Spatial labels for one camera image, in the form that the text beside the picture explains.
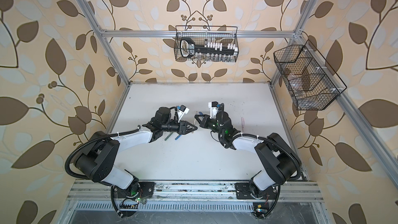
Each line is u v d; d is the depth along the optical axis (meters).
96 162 0.45
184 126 0.76
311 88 0.74
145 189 0.75
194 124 0.82
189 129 0.80
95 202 0.72
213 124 0.74
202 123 0.75
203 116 0.79
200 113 1.03
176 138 0.93
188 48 0.84
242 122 0.99
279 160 0.45
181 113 0.79
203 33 0.89
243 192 0.73
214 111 0.78
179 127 0.75
